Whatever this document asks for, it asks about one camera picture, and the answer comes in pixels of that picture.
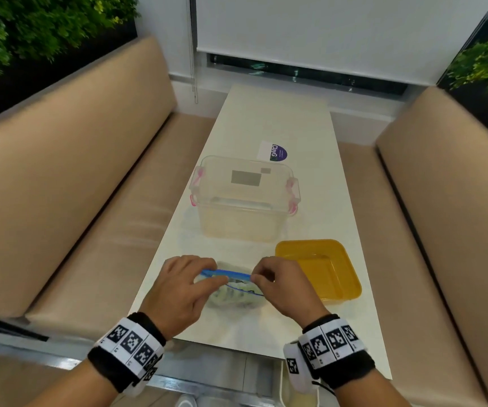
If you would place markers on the person's left hand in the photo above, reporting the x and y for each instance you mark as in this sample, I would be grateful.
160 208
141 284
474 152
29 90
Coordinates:
176 296

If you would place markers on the person's right hand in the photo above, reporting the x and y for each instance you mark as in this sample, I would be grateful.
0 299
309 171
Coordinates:
290 288

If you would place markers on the yellow tray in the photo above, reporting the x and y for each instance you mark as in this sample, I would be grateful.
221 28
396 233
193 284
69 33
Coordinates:
324 267

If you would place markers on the clear zip bag with tea bags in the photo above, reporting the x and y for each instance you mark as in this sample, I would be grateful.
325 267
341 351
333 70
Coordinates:
239 298

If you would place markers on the tea bags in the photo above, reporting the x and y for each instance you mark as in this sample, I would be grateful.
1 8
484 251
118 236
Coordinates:
235 297

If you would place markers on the person's left forearm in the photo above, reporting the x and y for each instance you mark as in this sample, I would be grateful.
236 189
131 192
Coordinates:
78 389

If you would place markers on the black left wristband with markers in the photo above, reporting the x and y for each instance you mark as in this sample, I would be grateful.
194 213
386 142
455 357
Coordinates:
129 347

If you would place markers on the black wristband with markers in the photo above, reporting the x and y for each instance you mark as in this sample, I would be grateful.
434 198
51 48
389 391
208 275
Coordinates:
337 347
129 347

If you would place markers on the black right wristband with markers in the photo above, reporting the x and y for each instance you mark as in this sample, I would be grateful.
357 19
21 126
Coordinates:
337 347

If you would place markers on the marker cube on right wrist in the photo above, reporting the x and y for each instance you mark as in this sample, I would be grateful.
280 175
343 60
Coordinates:
295 368

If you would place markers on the clear storage box pink latches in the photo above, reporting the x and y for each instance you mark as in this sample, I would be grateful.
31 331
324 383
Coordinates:
244 207

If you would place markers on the grey rectangular label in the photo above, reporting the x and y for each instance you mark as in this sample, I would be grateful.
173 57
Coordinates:
246 178

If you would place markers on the white and purple sticker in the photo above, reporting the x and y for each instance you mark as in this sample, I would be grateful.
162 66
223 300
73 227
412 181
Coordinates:
271 151

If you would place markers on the beige bench seat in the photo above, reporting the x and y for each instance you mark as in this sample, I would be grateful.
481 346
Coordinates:
439 250
78 186

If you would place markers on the black planter box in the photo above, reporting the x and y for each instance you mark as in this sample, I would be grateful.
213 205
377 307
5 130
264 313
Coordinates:
36 76
481 118

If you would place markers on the white roller blind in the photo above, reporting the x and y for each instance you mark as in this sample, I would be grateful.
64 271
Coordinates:
333 29

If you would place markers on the green hedge plant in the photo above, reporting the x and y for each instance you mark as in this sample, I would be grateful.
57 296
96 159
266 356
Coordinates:
23 29
485 67

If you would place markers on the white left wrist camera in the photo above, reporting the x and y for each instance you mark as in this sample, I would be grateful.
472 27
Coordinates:
144 379

